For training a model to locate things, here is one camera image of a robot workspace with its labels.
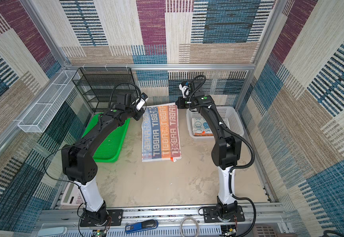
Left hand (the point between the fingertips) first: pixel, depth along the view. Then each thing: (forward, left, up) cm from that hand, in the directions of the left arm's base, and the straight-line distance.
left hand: (140, 104), depth 89 cm
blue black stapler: (-57, -6, -23) cm, 62 cm away
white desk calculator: (-43, +34, -23) cm, 60 cm away
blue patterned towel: (+1, -38, -20) cm, 43 cm away
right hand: (0, -22, +1) cm, 22 cm away
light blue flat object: (-58, +39, -26) cm, 75 cm away
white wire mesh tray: (-18, +44, +9) cm, 49 cm away
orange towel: (-4, -10, -24) cm, 26 cm away
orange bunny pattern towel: (-6, -39, -22) cm, 45 cm away
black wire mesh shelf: (+25, +33, -4) cm, 41 cm away
